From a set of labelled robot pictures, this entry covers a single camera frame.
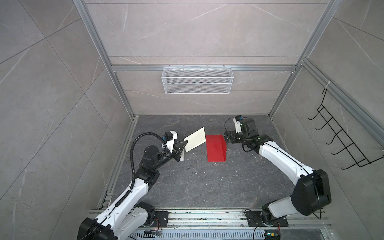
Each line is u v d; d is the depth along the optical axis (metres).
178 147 0.65
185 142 0.70
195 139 0.74
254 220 0.73
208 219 0.75
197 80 1.00
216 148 1.01
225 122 1.18
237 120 0.77
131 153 0.52
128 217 0.56
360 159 0.59
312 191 0.42
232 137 0.77
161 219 0.73
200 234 0.70
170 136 0.60
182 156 0.95
